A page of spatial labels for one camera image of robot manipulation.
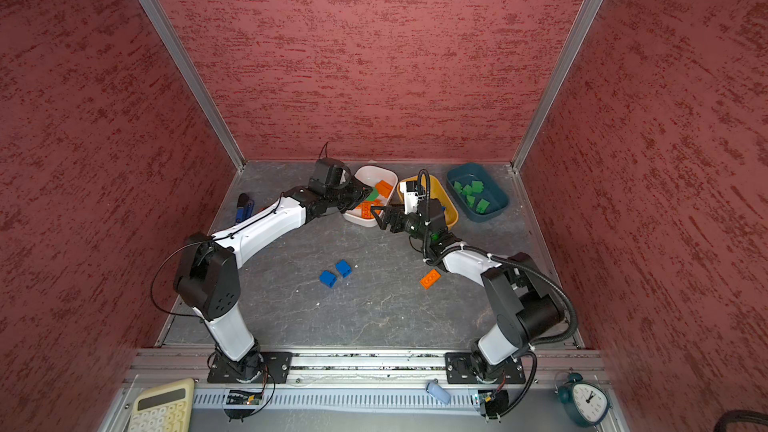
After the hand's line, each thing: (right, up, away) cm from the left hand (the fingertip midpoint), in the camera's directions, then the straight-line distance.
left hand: (372, 196), depth 87 cm
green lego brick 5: (+35, -2, +19) cm, 40 cm away
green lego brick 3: (+38, +3, +24) cm, 45 cm away
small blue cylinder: (+16, -46, -19) cm, 52 cm away
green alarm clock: (+51, -47, -20) cm, 72 cm away
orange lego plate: (+3, +2, +20) cm, 20 cm away
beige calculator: (-47, -48, -20) cm, 70 cm away
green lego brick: (+1, +1, 0) cm, 1 cm away
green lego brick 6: (+34, +2, +23) cm, 41 cm away
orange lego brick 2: (+18, -26, +3) cm, 31 cm away
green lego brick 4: (+39, -4, +18) cm, 43 cm away
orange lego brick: (-1, -4, -5) cm, 6 cm away
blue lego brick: (-14, -25, +2) cm, 29 cm away
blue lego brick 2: (-9, -23, +5) cm, 26 cm away
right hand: (+2, -5, -2) cm, 6 cm away
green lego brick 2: (+31, +3, +23) cm, 38 cm away
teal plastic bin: (+44, +1, +22) cm, 50 cm away
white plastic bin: (-2, +7, +24) cm, 25 cm away
